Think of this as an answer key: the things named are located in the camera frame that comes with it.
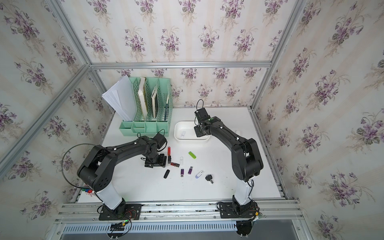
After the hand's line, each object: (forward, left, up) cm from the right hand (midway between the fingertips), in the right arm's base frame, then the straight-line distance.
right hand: (201, 131), depth 93 cm
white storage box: (+3, +8, -11) cm, 14 cm away
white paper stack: (+17, +51, +14) cm, 56 cm away
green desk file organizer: (+7, +35, -5) cm, 36 cm away
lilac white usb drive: (-23, +1, -11) cm, 26 cm away
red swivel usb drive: (-18, +16, -10) cm, 26 cm away
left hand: (-20, +24, -10) cm, 32 cm away
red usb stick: (-9, +21, -11) cm, 25 cm away
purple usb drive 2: (-22, +7, -10) cm, 25 cm away
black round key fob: (-26, -4, -8) cm, 28 cm away
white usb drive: (+5, +13, -11) cm, 17 cm away
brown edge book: (+19, +32, +10) cm, 38 cm away
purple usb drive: (-23, +11, -10) cm, 28 cm away
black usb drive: (-24, +21, -10) cm, 33 cm away
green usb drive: (-11, +6, -10) cm, 16 cm away
